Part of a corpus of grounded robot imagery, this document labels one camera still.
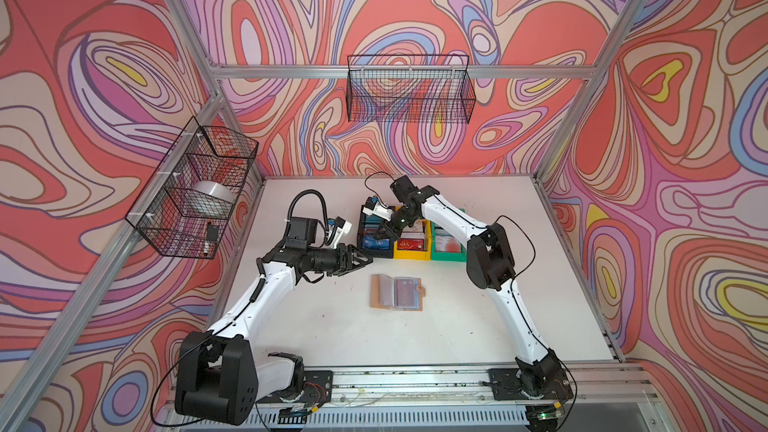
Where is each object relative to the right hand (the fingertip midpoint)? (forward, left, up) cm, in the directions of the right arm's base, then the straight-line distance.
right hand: (381, 239), depth 96 cm
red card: (-1, -10, -3) cm, 10 cm away
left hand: (-15, +3, +13) cm, 20 cm away
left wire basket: (-6, +43, +31) cm, 53 cm away
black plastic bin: (+7, +5, -3) cm, 9 cm away
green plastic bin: (-3, -21, -2) cm, 21 cm away
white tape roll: (-2, +41, +28) cm, 50 cm away
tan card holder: (-17, -4, -4) cm, 18 cm away
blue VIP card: (-1, +4, 0) cm, 4 cm away
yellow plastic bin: (+5, -14, -2) cm, 15 cm away
